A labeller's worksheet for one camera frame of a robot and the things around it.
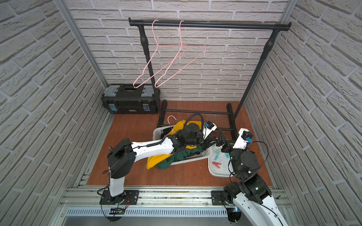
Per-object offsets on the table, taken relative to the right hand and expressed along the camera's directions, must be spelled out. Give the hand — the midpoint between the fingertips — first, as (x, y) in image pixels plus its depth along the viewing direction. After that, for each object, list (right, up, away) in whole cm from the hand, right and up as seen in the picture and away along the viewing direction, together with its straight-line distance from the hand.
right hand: (230, 131), depth 65 cm
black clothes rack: (-41, +15, +46) cm, 63 cm away
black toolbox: (-65, +19, +33) cm, 75 cm away
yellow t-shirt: (-39, -16, +4) cm, 42 cm away
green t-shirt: (-24, -15, +13) cm, 31 cm away
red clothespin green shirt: (-2, -23, +20) cm, 30 cm away
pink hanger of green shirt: (-35, +40, +32) cm, 62 cm away
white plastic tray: (+3, -20, +23) cm, 31 cm away
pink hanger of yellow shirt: (-32, +1, +26) cm, 41 cm away
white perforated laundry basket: (-8, -17, +21) cm, 28 cm away
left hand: (-3, -5, +8) cm, 10 cm away
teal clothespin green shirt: (0, -16, +24) cm, 29 cm away
